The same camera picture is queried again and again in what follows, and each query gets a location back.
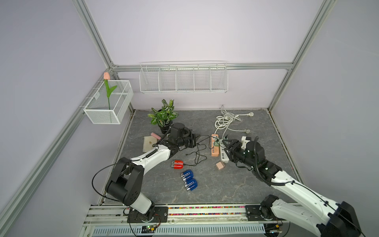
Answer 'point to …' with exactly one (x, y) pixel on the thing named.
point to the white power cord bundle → (223, 121)
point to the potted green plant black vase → (164, 116)
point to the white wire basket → (121, 100)
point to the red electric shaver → (177, 164)
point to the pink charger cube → (220, 165)
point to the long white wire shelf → (183, 77)
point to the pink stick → (156, 136)
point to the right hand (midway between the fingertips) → (221, 143)
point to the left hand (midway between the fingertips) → (203, 132)
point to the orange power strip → (215, 150)
